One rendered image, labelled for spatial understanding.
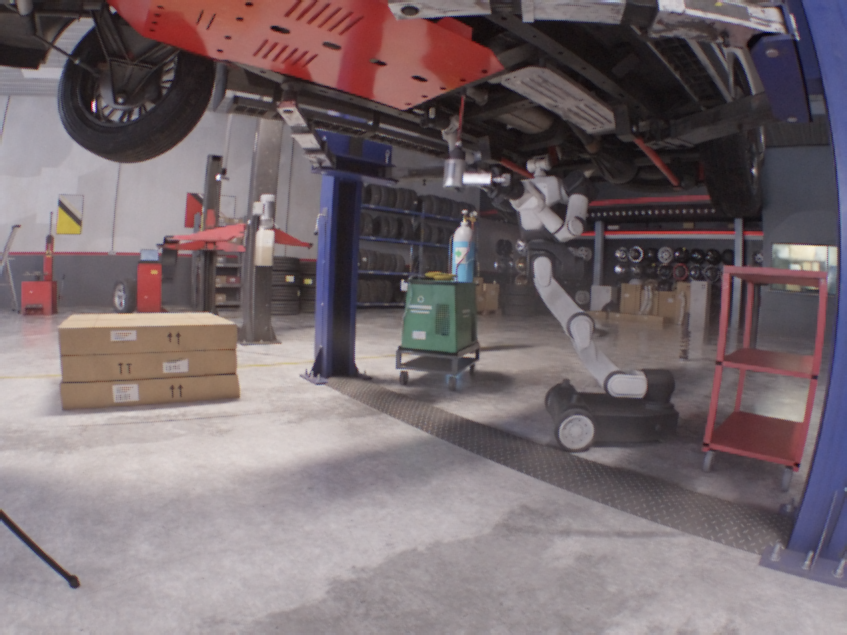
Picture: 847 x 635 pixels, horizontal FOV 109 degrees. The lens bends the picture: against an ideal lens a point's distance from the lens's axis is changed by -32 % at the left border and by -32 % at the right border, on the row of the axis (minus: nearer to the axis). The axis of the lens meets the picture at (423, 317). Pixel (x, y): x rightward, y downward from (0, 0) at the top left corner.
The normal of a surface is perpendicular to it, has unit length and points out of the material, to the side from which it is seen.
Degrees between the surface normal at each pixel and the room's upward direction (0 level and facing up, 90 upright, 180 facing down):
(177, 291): 90
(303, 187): 90
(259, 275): 90
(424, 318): 90
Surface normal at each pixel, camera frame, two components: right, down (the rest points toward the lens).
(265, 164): 0.63, 0.09
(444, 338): -0.36, 0.06
